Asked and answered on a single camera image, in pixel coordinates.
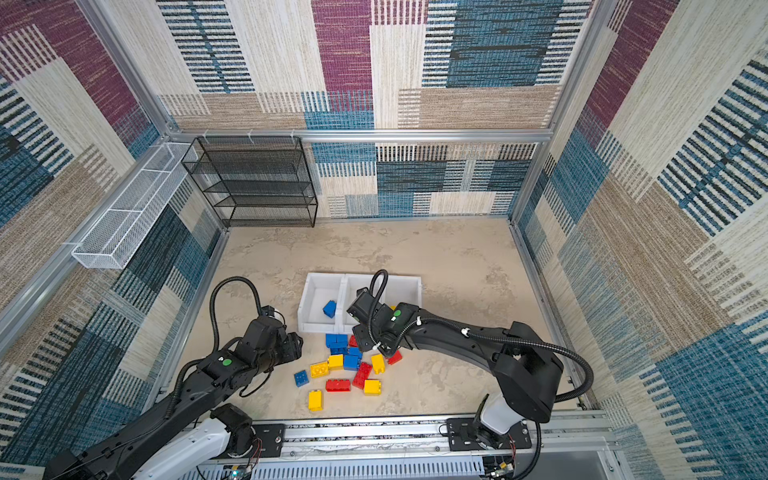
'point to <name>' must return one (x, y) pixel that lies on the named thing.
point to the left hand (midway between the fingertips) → (296, 339)
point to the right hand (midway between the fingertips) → (372, 338)
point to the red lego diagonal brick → (362, 374)
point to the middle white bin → (348, 286)
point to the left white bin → (319, 289)
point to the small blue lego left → (301, 378)
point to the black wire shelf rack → (255, 181)
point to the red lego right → (395, 358)
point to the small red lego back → (352, 341)
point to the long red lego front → (338, 385)
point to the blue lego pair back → (338, 343)
